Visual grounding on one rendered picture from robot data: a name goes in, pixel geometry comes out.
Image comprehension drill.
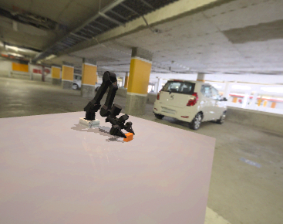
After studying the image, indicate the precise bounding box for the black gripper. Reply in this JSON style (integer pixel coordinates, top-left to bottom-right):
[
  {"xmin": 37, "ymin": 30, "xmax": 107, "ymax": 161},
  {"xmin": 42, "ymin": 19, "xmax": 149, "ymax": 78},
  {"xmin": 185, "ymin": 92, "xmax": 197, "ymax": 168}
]
[{"xmin": 109, "ymin": 118, "xmax": 135, "ymax": 138}]

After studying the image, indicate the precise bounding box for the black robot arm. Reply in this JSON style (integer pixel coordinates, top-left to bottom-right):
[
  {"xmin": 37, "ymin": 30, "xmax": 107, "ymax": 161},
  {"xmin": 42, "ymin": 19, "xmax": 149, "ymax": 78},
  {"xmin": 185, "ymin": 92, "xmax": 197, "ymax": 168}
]
[{"xmin": 83, "ymin": 71, "xmax": 129, "ymax": 124}]

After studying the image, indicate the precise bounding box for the orange block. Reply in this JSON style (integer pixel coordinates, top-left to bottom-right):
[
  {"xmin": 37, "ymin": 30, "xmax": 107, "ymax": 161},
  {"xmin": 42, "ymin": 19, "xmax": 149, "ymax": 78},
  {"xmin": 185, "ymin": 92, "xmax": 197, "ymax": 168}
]
[{"xmin": 123, "ymin": 133, "xmax": 133, "ymax": 142}]

